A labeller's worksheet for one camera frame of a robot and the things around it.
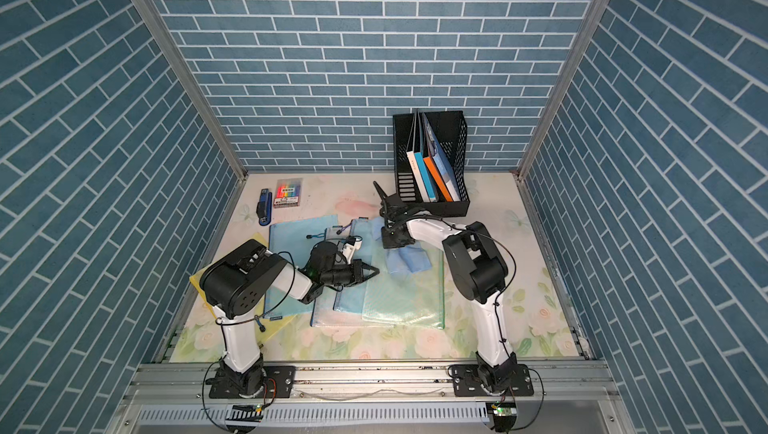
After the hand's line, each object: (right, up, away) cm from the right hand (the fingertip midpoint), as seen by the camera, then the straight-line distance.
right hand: (392, 242), depth 100 cm
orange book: (+15, +21, -6) cm, 26 cm away
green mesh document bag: (+8, -16, -10) cm, 20 cm away
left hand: (-2, -9, -10) cm, 14 cm away
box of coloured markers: (-40, +17, +12) cm, 45 cm away
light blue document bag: (-12, -15, -13) cm, 23 cm away
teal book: (+11, +21, -6) cm, 25 cm away
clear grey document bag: (-19, -18, -15) cm, 31 cm away
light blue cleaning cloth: (+4, -5, -6) cm, 9 cm away
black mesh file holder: (+20, +37, -2) cm, 42 cm away
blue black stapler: (-46, +12, +6) cm, 48 cm away
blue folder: (+15, +26, -10) cm, 32 cm away
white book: (+9, +22, -6) cm, 24 cm away
